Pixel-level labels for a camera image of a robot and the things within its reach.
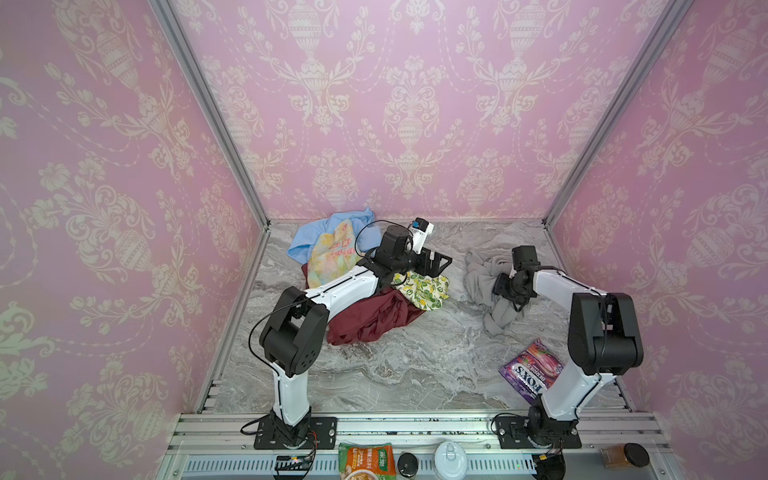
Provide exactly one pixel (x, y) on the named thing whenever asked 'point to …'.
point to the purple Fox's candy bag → (533, 371)
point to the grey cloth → (479, 276)
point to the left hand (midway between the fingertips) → (441, 257)
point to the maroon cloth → (370, 319)
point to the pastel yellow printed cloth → (333, 256)
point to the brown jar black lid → (624, 454)
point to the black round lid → (407, 464)
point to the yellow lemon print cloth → (426, 292)
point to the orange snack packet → (366, 461)
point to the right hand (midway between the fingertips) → (504, 289)
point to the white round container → (450, 460)
